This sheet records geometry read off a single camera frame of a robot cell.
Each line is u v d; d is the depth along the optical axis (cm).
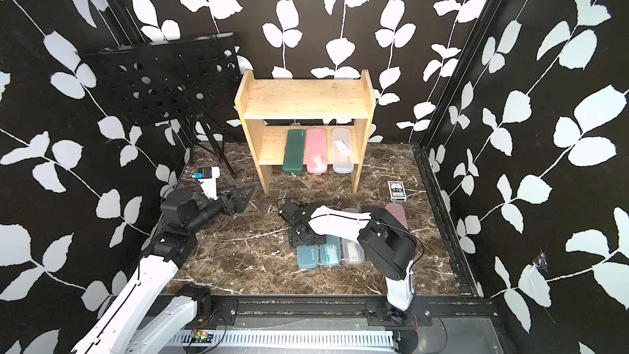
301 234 71
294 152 86
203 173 62
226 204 64
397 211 107
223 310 74
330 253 84
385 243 48
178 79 76
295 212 70
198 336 70
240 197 65
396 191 102
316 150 90
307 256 83
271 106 73
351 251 86
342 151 88
